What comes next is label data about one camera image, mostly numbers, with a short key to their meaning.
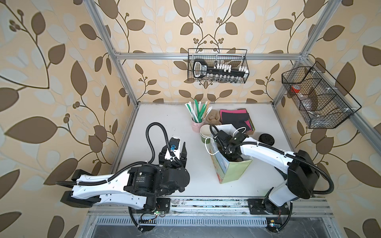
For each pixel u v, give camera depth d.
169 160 0.47
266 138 0.87
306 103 0.72
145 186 0.40
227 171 0.68
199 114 0.97
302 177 0.43
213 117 1.09
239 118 1.06
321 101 0.74
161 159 0.52
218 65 0.82
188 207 0.76
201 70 0.85
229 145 0.61
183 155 0.54
